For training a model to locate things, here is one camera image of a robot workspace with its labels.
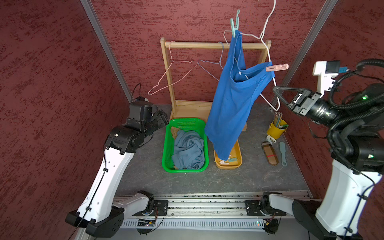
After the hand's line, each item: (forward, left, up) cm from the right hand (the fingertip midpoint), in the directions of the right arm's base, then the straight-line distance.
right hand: (269, 94), depth 43 cm
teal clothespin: (+5, 0, -57) cm, 57 cm away
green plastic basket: (+31, +22, -56) cm, 68 cm away
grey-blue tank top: (+5, +27, -45) cm, 52 cm away
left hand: (+9, +38, -22) cm, 45 cm away
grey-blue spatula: (+13, -34, -58) cm, 68 cm away
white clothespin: (+3, +6, -56) cm, 57 cm away
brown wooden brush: (+7, -24, -56) cm, 61 cm away
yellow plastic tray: (+9, -3, -56) cm, 57 cm away
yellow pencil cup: (+23, -32, -51) cm, 64 cm away
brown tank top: (+26, +38, -54) cm, 71 cm away
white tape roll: (+19, -28, -58) cm, 67 cm away
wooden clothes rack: (+49, +32, -57) cm, 81 cm away
